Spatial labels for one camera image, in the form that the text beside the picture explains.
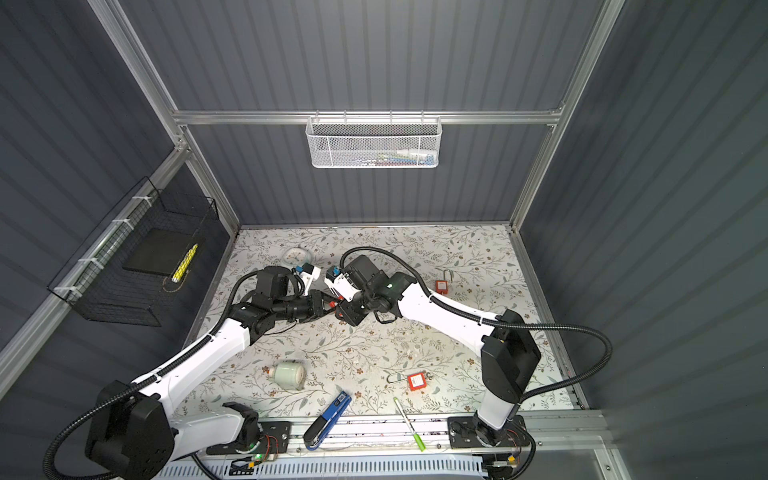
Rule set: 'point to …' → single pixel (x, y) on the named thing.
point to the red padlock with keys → (416, 381)
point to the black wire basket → (95, 284)
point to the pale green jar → (288, 375)
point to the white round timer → (295, 256)
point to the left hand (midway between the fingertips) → (341, 304)
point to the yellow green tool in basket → (184, 263)
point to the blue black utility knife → (324, 424)
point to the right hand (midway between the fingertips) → (344, 311)
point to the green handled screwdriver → (418, 441)
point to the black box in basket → (160, 252)
